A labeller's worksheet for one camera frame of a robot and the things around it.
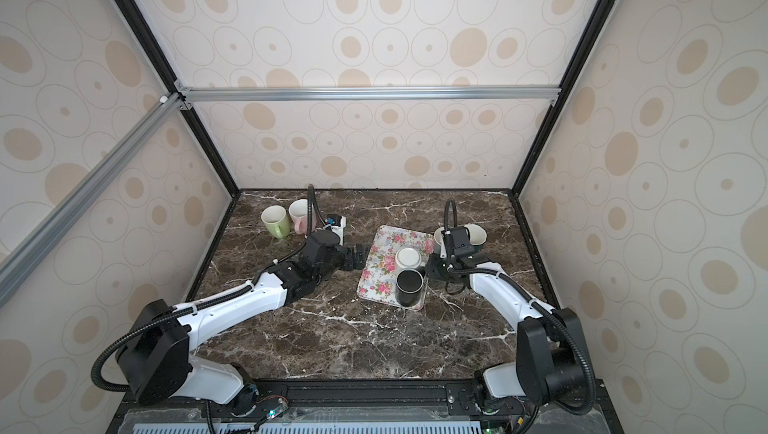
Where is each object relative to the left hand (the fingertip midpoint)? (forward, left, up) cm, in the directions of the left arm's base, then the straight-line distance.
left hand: (364, 242), depth 82 cm
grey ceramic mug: (+8, -22, -10) cm, 26 cm away
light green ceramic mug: (+17, +32, -11) cm, 38 cm away
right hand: (-1, -20, -11) cm, 23 cm away
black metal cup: (-9, -12, -9) cm, 18 cm away
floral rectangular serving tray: (-2, -3, -18) cm, 19 cm away
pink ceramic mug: (+20, +25, -12) cm, 34 cm away
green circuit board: (-38, +20, -16) cm, 45 cm away
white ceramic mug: (+2, -13, -11) cm, 17 cm away
